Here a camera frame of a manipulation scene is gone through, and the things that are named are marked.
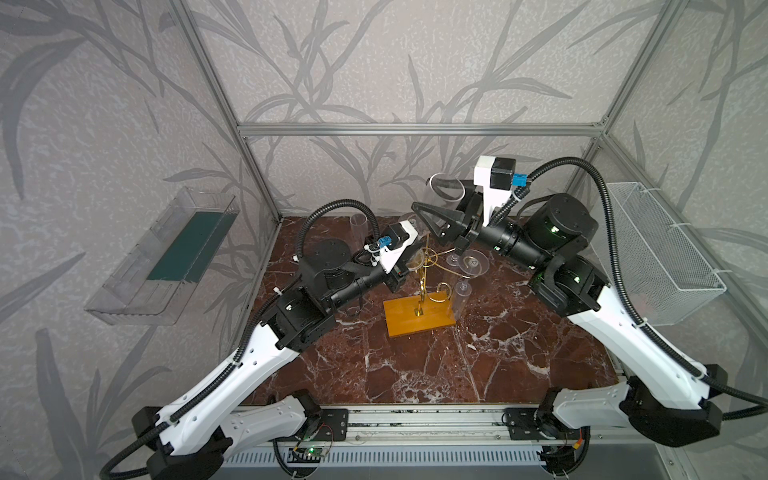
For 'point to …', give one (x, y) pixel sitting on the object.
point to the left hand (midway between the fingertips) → (424, 233)
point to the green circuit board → (313, 450)
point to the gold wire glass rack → (428, 255)
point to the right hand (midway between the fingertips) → (426, 183)
